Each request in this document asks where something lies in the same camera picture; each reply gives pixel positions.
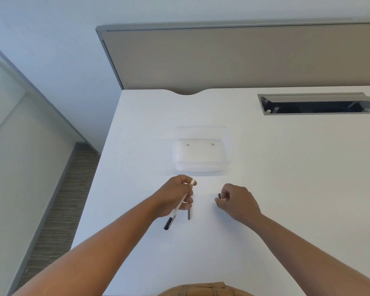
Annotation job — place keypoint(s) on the person's right hand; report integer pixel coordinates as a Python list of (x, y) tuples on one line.
[(240, 203)]

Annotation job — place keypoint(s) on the person's left hand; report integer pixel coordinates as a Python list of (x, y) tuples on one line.
[(169, 197)]

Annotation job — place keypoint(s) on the white pen barrel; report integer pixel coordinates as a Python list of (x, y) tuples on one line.
[(178, 209)]

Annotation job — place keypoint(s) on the black pen refill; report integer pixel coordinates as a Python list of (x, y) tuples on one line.
[(189, 215)]

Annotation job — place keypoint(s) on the person's right forearm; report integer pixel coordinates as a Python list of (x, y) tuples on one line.
[(311, 258)]

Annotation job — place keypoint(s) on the person's left forearm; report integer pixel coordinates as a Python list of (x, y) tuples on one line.
[(95, 258)]

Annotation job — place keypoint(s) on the clear plastic container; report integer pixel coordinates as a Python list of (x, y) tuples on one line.
[(200, 154)]

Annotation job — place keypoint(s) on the tan plaid clothing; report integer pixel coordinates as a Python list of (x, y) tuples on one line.
[(203, 291)]

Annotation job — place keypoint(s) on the beige desk partition panel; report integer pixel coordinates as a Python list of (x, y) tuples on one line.
[(234, 58)]

